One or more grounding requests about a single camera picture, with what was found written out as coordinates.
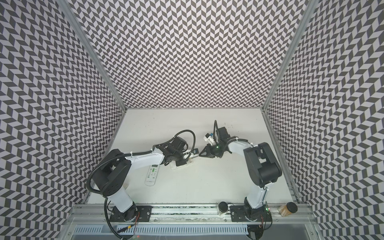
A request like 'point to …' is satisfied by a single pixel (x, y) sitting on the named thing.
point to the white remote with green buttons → (152, 175)
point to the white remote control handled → (173, 165)
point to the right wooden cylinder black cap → (287, 209)
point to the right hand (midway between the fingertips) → (201, 158)
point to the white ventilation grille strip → (165, 230)
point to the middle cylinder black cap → (223, 206)
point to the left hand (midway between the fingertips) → (186, 155)
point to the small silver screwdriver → (195, 156)
